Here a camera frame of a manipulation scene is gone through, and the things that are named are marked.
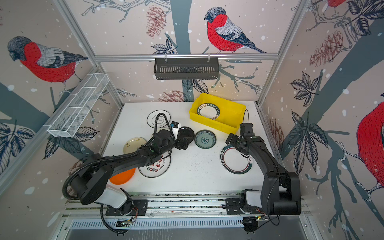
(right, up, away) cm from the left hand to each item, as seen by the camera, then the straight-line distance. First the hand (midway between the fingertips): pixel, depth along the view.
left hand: (186, 135), depth 83 cm
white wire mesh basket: (-57, +11, -10) cm, 59 cm away
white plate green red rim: (+29, -18, +9) cm, 36 cm away
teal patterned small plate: (+12, -5, +17) cm, 21 cm away
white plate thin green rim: (-21, +8, +27) cm, 35 cm away
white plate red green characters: (-17, -20, +4) cm, 27 cm away
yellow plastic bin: (+33, +13, +27) cm, 45 cm away
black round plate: (-1, 0, +16) cm, 16 cm away
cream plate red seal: (-37, -7, +13) cm, 40 cm away
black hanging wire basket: (-14, +46, +23) cm, 54 cm away
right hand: (+28, -6, +5) cm, 29 cm away
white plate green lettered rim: (+16, +16, +32) cm, 39 cm away
